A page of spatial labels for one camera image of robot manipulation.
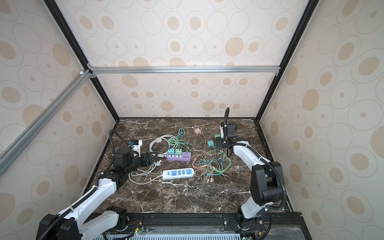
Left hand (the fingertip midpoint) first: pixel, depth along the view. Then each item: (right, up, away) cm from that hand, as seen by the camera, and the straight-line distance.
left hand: (157, 152), depth 81 cm
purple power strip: (+14, -5, +13) cm, 20 cm away
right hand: (+38, +6, +12) cm, 41 cm away
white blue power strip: (+11, -14, +6) cm, 18 cm away
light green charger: (+36, +8, +27) cm, 46 cm away
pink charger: (+23, +12, +28) cm, 38 cm away
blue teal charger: (+32, +3, +22) cm, 38 cm away
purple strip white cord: (-3, +8, +27) cm, 28 cm away
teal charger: (+6, -1, +12) cm, 13 cm away
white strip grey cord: (-13, -13, +9) cm, 21 cm away
